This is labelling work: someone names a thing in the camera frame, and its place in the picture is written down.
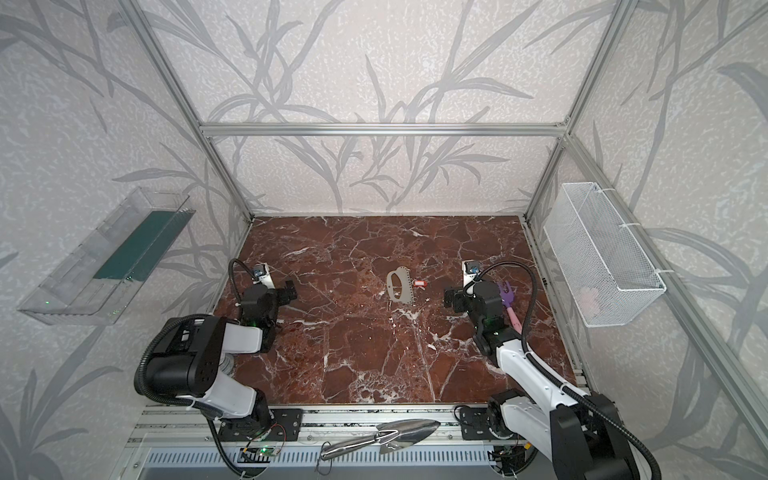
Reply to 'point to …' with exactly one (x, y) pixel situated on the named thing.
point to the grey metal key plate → (400, 285)
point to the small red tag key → (421, 283)
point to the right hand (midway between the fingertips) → (464, 271)
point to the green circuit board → (267, 450)
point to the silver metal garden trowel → (392, 435)
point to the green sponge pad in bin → (144, 247)
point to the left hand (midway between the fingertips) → (278, 268)
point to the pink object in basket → (588, 300)
